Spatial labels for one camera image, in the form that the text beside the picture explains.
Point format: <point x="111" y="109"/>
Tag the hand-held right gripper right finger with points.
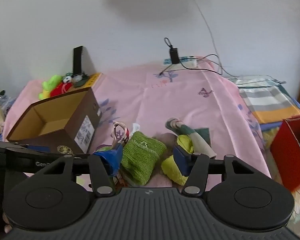
<point x="182" y="161"/>

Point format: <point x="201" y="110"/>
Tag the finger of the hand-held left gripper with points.
<point x="15" y="152"/>

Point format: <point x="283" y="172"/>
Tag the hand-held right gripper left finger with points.
<point x="113" y="158"/>

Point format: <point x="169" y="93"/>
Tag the patterned beige green sock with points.
<point x="202" y="147"/>

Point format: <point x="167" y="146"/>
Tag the green knitted towel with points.
<point x="140" y="157"/>

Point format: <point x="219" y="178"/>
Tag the brown cardboard shoe box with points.
<point x="80" y="115"/>

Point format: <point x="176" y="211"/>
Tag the pink printed bed sheet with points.
<point x="177" y="100"/>

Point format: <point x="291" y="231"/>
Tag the lime green caterpillar plush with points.
<point x="50" y="83"/>

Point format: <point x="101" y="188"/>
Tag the red plush toy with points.
<point x="60" y="89"/>

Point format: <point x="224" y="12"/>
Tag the small panda plush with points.
<point x="67" y="79"/>

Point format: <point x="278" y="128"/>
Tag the striped blanket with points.
<point x="267" y="100"/>

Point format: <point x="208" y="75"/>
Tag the red box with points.
<point x="287" y="155"/>

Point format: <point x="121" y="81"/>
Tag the black power adapter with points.
<point x="174" y="55"/>

